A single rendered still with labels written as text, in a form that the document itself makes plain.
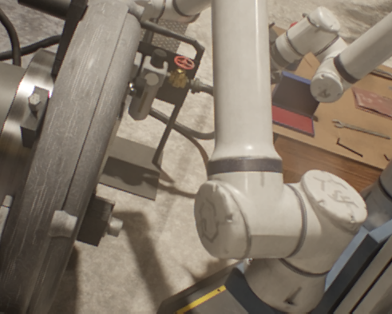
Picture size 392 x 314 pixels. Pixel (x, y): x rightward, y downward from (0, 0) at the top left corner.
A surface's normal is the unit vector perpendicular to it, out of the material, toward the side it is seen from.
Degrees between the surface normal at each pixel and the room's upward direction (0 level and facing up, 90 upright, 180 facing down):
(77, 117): 39
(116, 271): 0
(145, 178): 0
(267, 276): 68
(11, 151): 54
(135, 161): 0
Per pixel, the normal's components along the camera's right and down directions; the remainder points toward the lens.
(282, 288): -0.18, 0.17
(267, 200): 0.47, -0.15
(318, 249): 0.30, 0.67
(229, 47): -0.40, -0.14
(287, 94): -0.04, 0.50
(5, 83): 0.26, -0.67
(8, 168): 0.09, 0.18
